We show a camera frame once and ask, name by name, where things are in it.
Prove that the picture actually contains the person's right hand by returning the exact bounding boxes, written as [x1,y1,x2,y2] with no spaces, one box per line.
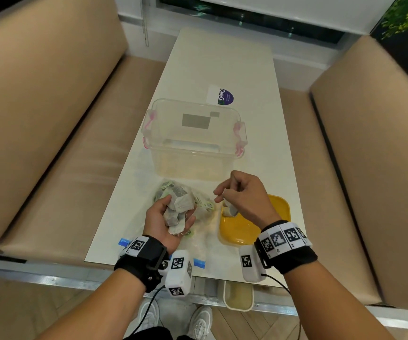
[213,170,282,230]

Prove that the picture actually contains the person's left hand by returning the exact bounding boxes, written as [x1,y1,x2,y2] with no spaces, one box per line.
[143,194,197,256]

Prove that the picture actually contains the tea bags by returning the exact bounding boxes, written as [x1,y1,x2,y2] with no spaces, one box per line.
[154,180,216,213]
[222,198,239,218]
[163,193,196,236]

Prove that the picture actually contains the yellow tray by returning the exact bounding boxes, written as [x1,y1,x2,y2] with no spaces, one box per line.
[219,194,292,247]

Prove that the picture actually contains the clear zip bag with tea bags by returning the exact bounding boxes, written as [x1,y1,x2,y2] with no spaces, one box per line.
[117,178,219,270]

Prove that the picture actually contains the person's left forearm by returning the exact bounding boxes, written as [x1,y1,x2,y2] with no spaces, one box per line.
[37,268,147,340]

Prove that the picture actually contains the person's left white shoe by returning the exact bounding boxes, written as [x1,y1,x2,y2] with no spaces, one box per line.
[136,299,161,332]

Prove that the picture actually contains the person's white shoe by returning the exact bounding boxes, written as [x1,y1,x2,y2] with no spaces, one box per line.
[136,299,161,332]
[187,306,213,340]

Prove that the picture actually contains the person's right white shoe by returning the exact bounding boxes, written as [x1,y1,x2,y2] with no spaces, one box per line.
[187,306,213,340]

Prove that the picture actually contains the person's black trousers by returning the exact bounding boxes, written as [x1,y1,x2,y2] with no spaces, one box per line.
[124,325,215,340]

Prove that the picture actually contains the black left wristband with markers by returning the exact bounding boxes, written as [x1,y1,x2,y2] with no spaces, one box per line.
[114,235,169,294]

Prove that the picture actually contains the black wristband with markers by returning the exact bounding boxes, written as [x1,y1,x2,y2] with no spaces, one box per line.
[114,235,169,294]
[253,219,319,275]

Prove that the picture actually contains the black right wristband with markers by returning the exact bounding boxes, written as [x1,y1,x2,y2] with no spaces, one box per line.
[253,219,319,275]

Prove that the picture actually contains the marker cube on right wrist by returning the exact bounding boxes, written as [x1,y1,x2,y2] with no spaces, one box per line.
[239,244,267,283]

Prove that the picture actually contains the clear storage box pink latches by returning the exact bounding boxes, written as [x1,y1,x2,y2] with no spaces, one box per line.
[142,98,248,181]

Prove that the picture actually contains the small white bin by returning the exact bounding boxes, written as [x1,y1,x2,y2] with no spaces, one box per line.
[222,279,254,312]

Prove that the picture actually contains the grey rectangular label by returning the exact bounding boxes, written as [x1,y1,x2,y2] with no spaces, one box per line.
[182,113,211,130]

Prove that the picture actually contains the white and purple sticker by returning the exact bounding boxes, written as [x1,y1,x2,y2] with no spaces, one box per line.
[206,85,236,106]

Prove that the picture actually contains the beige bench seat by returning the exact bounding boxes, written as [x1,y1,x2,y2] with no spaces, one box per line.
[0,0,168,270]
[278,35,408,312]

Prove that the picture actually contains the white roller blind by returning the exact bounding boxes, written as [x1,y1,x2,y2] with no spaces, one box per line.
[193,0,398,35]

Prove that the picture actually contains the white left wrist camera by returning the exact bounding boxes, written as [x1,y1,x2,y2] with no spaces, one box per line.
[160,249,193,298]

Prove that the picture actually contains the black camera cable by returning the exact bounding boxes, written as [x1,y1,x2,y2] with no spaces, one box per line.
[133,285,166,337]
[260,273,291,294]

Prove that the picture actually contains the blind pull cord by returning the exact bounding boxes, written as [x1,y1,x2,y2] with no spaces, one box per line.
[140,0,151,47]

